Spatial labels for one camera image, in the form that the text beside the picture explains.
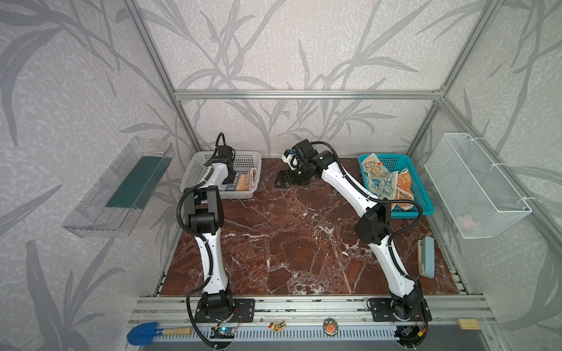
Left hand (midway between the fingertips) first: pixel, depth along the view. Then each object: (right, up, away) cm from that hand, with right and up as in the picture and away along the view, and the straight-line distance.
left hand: (222, 169), depth 104 cm
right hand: (+31, -3, -15) cm, 34 cm away
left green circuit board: (+11, -55, -33) cm, 65 cm away
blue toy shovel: (-13, -54, -35) cm, 66 cm away
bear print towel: (+77, -7, 0) cm, 77 cm away
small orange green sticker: (+29, -53, -34) cm, 69 cm away
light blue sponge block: (+85, -34, -23) cm, 94 cm away
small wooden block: (+92, -51, -34) cm, 111 cm away
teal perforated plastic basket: (+87, +4, +7) cm, 88 cm away
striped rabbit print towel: (+10, -6, +2) cm, 12 cm away
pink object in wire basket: (+93, -18, -32) cm, 100 cm away
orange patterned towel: (+86, -10, -3) cm, 87 cm away
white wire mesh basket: (+89, -10, -41) cm, 99 cm away
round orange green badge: (+47, -53, -34) cm, 78 cm away
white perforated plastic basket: (-14, +4, +3) cm, 15 cm away
